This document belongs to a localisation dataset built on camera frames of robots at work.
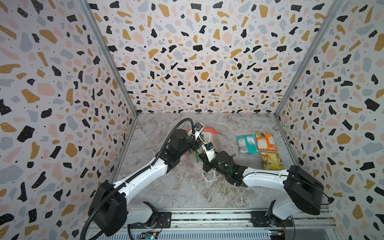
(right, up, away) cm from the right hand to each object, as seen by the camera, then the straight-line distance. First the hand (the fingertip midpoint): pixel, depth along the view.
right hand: (200, 155), depth 81 cm
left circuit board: (-23, -36, -10) cm, 44 cm away
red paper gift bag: (+6, +9, +25) cm, 27 cm away
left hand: (0, +13, -3) cm, 13 cm away
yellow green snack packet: (+44, -6, +10) cm, 45 cm away
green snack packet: (-1, +2, -1) cm, 3 cm away
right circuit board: (+37, -37, -9) cm, 53 cm away
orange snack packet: (+45, +5, +22) cm, 50 cm away
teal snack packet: (+31, +4, +20) cm, 37 cm away
